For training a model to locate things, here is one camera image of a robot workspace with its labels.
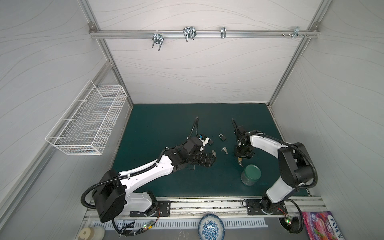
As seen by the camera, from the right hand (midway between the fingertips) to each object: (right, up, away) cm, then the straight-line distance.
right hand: (242, 152), depth 92 cm
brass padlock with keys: (-2, -5, -2) cm, 6 cm away
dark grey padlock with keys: (-11, +8, +9) cm, 16 cm away
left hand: (-20, +2, -15) cm, 25 cm away
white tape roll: (-71, -25, -33) cm, 82 cm away
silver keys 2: (-18, 0, +1) cm, 18 cm away
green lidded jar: (-1, -7, -17) cm, 19 cm away
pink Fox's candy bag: (+29, -28, -24) cm, 47 cm away
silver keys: (-10, +1, +3) cm, 11 cm away
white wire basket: (-80, +17, -23) cm, 85 cm away
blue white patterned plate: (-22, -29, -24) cm, 44 cm away
